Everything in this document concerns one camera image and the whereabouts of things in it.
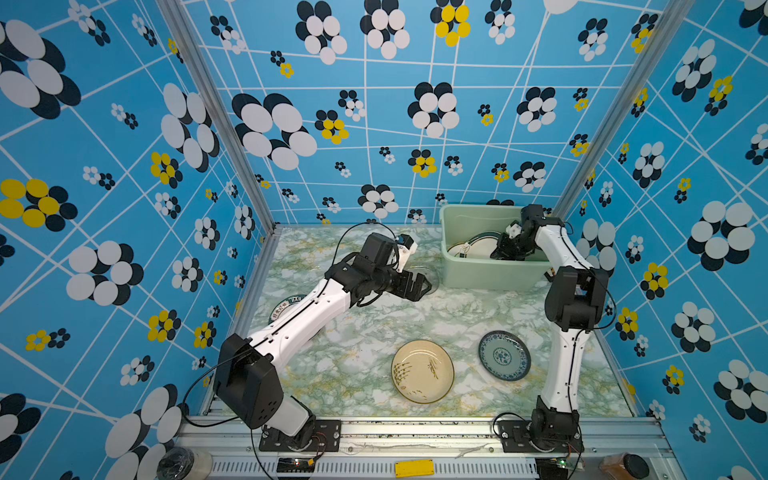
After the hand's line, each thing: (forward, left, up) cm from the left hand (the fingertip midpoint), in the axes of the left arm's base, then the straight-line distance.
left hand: (422, 279), depth 77 cm
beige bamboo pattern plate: (-16, -1, -23) cm, 28 cm away
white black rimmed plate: (+26, -16, -19) cm, 36 cm away
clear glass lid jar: (-39, +52, -12) cm, 66 cm away
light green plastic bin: (+31, -16, -10) cm, 36 cm away
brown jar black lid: (-39, -42, -14) cm, 59 cm away
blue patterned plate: (-12, -25, -22) cm, 35 cm away
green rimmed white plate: (+28, -25, -17) cm, 41 cm away
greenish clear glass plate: (+17, -6, -22) cm, 28 cm away
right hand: (+21, -29, -14) cm, 38 cm away
